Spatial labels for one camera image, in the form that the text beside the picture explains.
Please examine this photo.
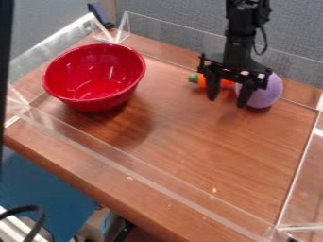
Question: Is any purple ball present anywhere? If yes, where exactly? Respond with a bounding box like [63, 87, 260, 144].
[234, 72, 284, 109]

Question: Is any clear acrylic tray wall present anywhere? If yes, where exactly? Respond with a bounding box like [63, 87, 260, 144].
[5, 13, 323, 242]

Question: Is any red plastic bowl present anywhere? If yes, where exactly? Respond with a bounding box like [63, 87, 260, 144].
[41, 43, 146, 112]

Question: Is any black cable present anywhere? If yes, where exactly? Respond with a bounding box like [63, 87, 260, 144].
[0, 204, 46, 242]

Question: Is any dark blue clamp handle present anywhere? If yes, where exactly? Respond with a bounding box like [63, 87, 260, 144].
[86, 1, 114, 29]

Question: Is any dark vertical post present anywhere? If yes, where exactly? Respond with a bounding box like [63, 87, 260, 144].
[0, 0, 14, 179]

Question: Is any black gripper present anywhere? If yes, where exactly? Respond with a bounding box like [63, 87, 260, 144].
[196, 31, 272, 108]

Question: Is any orange toy carrot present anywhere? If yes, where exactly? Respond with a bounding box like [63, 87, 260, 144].
[188, 73, 234, 89]

